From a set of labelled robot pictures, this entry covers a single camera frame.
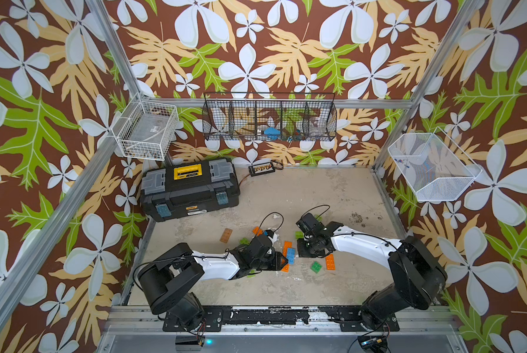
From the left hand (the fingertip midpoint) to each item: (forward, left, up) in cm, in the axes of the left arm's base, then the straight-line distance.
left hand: (287, 259), depth 84 cm
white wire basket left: (+41, +57, +29) cm, 76 cm away
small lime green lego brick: (+16, -14, +4) cm, 22 cm away
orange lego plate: (+14, +12, -4) cm, 19 cm away
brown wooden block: (+11, +26, -3) cm, 28 cm away
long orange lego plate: (+7, 0, -3) cm, 7 cm away
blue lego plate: (+3, -2, -2) cm, 4 cm away
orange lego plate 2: (0, -18, -3) cm, 18 cm away
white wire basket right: (+28, -55, +24) cm, 66 cm away
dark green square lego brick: (-2, -11, -2) cm, 12 cm away
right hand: (+4, -5, -2) cm, 6 cm away
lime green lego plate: (+5, -4, +11) cm, 13 cm away
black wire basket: (+57, +6, +26) cm, 63 cm away
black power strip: (+51, +11, -3) cm, 53 cm away
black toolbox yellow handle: (+25, +42, +13) cm, 51 cm away
